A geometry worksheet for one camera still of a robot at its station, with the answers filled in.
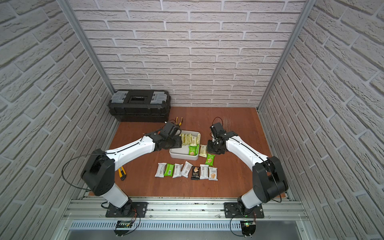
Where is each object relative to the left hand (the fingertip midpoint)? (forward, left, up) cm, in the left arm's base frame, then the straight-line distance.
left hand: (181, 140), depth 88 cm
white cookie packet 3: (-13, -4, -10) cm, 17 cm away
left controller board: (-40, +27, -14) cm, 51 cm away
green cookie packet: (-1, -8, -10) cm, 12 cm away
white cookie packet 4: (-16, -14, -9) cm, 23 cm away
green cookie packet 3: (-8, -18, -9) cm, 22 cm away
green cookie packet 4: (-14, +7, -10) cm, 19 cm away
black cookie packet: (-16, -9, -10) cm, 21 cm away
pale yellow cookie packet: (+6, -4, -7) cm, 10 cm away
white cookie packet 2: (-16, +2, -10) cm, 18 cm away
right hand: (-5, -18, -3) cm, 19 cm away
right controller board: (-42, -34, -11) cm, 56 cm away
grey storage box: (-5, -1, -7) cm, 9 cm away
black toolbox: (+26, +30, +4) cm, 40 cm away
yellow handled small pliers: (+20, +2, -9) cm, 22 cm away
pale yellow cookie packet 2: (-2, -14, -9) cm, 17 cm away
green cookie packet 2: (-1, -10, -7) cm, 12 cm away
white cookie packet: (-16, +12, -10) cm, 22 cm away
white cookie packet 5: (-17, -19, -10) cm, 27 cm away
